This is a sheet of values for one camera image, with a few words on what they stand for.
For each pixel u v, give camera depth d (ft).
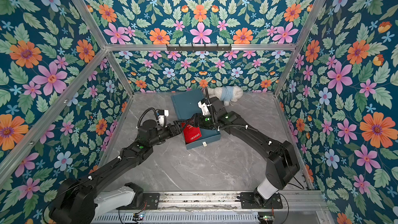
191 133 2.60
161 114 2.38
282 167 1.41
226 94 3.54
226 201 2.46
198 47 2.98
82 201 1.33
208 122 2.22
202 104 2.41
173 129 2.27
